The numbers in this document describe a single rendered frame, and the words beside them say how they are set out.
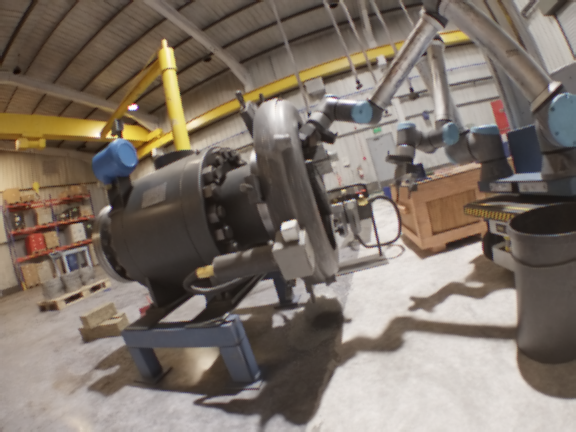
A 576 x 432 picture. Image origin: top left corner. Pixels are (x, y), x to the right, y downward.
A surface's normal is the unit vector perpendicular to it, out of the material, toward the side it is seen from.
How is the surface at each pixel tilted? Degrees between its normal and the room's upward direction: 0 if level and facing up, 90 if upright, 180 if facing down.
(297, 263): 112
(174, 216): 83
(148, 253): 104
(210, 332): 90
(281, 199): 93
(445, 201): 90
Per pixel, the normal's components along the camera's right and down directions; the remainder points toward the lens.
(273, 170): -0.23, -0.06
